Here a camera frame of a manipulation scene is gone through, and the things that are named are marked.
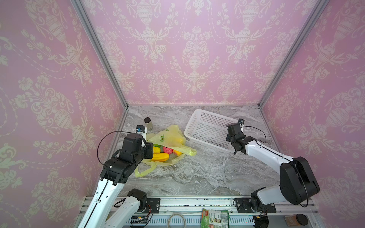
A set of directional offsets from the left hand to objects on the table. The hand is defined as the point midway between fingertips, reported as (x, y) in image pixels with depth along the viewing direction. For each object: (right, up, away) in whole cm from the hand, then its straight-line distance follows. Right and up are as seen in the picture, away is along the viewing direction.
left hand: (150, 144), depth 70 cm
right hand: (+49, +3, +20) cm, 53 cm away
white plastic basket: (+36, +5, +36) cm, 51 cm away
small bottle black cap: (-10, +12, +29) cm, 33 cm away
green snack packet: (+32, -36, -2) cm, 48 cm away
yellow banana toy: (+2, -11, +17) cm, 21 cm away
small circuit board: (-7, -40, +3) cm, 40 cm away
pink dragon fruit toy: (+6, -7, +19) cm, 21 cm away
